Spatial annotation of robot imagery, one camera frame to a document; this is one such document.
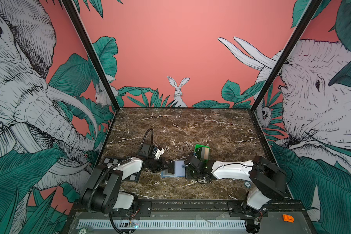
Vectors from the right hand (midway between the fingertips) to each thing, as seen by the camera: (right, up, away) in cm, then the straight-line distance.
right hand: (183, 174), depth 84 cm
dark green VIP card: (-7, +3, +2) cm, 8 cm away
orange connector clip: (+51, -17, -14) cm, 56 cm away
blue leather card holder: (-2, +2, +2) cm, 3 cm away
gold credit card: (+15, +11, +6) cm, 19 cm away
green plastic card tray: (+13, +11, +8) cm, 19 cm away
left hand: (-8, +5, 0) cm, 9 cm away
